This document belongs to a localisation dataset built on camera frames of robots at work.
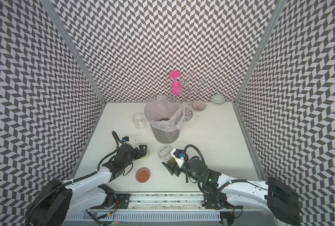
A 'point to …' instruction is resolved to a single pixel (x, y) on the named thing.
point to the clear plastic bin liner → (165, 111)
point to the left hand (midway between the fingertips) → (141, 149)
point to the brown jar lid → (142, 174)
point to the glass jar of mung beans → (139, 121)
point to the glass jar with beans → (164, 154)
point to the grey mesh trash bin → (164, 135)
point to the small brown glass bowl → (198, 106)
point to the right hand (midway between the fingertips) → (168, 158)
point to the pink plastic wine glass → (177, 88)
